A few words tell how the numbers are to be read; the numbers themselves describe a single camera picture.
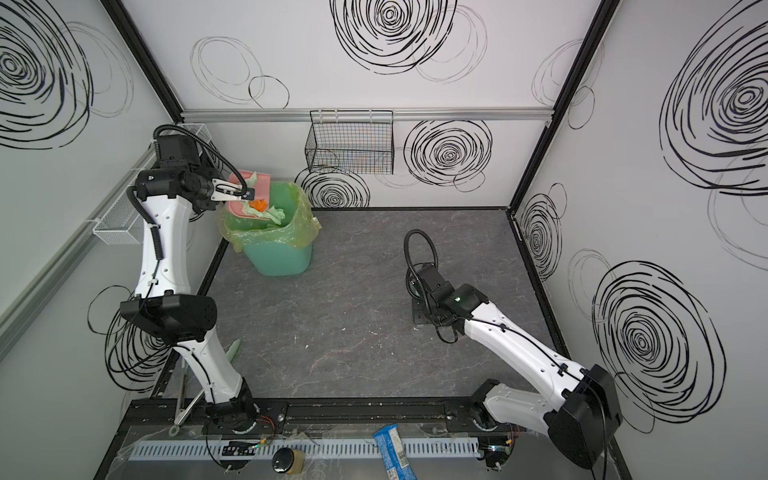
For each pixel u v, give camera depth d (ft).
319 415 2.47
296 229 2.75
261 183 2.91
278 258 3.18
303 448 2.11
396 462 2.19
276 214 2.94
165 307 1.51
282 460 1.97
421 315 2.28
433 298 1.91
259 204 2.85
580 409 1.25
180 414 2.42
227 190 2.23
